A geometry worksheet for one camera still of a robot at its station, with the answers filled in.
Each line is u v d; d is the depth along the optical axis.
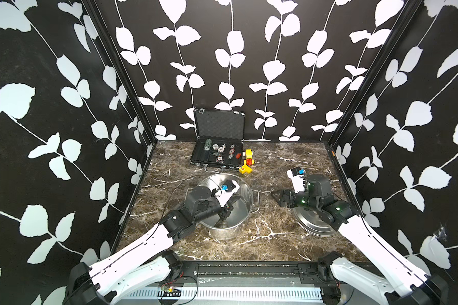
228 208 0.61
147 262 0.48
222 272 0.75
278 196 0.68
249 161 1.08
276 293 0.70
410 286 0.39
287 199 0.66
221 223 0.80
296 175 0.67
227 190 0.58
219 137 1.18
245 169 1.05
